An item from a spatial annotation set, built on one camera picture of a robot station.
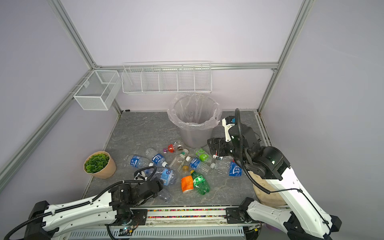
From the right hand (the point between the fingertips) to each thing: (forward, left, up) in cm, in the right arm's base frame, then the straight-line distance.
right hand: (216, 141), depth 62 cm
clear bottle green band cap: (+8, +21, -34) cm, 41 cm away
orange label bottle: (-6, +14, -30) cm, 34 cm away
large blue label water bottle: (-4, +25, -30) cm, 39 cm away
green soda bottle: (-7, +7, -31) cm, 33 cm away
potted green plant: (0, +61, -23) cm, 66 cm away
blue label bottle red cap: (0, -13, -30) cm, 33 cm away
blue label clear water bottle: (+4, +42, -28) cm, 51 cm away
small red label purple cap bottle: (+14, +25, -29) cm, 41 cm away
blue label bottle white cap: (+7, +34, -28) cm, 45 cm away
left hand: (-11, +29, -30) cm, 43 cm away
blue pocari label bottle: (+3, +8, -29) cm, 30 cm away
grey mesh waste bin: (+19, +11, -25) cm, 33 cm away
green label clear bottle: (+9, +5, -29) cm, 31 cm away
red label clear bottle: (+9, -3, -31) cm, 32 cm away
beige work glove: (-14, -33, -35) cm, 50 cm away
